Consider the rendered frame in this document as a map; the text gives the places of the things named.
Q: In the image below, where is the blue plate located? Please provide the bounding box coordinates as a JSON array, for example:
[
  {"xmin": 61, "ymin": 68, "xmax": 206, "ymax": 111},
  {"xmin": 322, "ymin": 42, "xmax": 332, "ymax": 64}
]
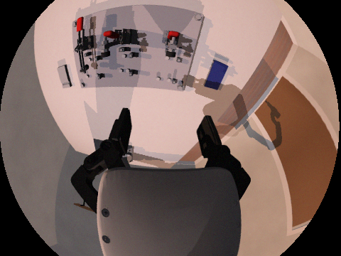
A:
[{"xmin": 204, "ymin": 60, "xmax": 229, "ymax": 90}]

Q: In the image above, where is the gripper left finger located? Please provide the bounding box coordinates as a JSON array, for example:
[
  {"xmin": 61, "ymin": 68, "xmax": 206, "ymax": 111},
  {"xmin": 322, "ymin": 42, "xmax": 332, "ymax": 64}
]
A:
[{"xmin": 71, "ymin": 108, "xmax": 132, "ymax": 214}]

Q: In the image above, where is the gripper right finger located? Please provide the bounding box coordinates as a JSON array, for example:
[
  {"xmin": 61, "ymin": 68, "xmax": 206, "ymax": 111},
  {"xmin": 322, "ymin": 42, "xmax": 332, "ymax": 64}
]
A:
[{"xmin": 197, "ymin": 115, "xmax": 251, "ymax": 200}]

